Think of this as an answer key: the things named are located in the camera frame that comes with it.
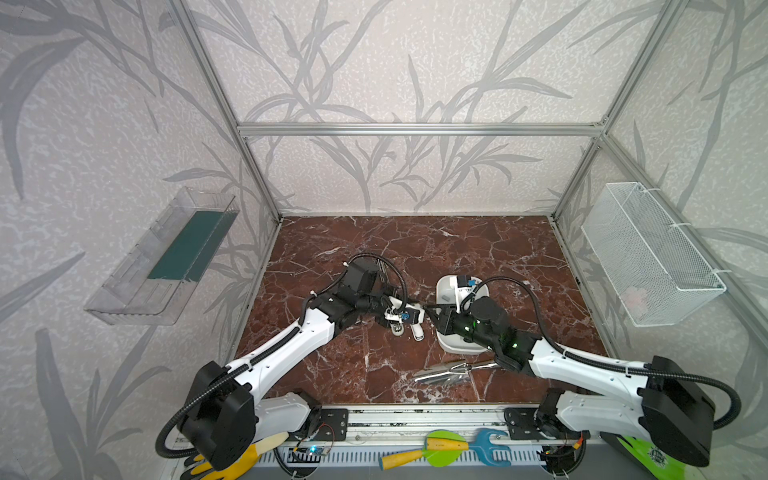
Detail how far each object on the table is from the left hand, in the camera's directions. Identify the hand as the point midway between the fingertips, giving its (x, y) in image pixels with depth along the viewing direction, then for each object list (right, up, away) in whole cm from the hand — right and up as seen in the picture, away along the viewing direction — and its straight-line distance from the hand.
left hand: (418, 292), depth 76 cm
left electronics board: (-24, -37, -6) cm, 45 cm away
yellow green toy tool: (+5, -36, -7) cm, 37 cm away
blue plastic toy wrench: (+16, -36, -8) cm, 40 cm away
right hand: (+2, -2, 0) cm, 3 cm away
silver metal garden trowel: (+10, -23, +5) cm, 25 cm away
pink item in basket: (+53, -1, -4) cm, 53 cm away
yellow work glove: (-41, -38, -11) cm, 57 cm away
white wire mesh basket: (+50, +7, -13) cm, 53 cm away
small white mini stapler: (+1, -13, +10) cm, 17 cm away
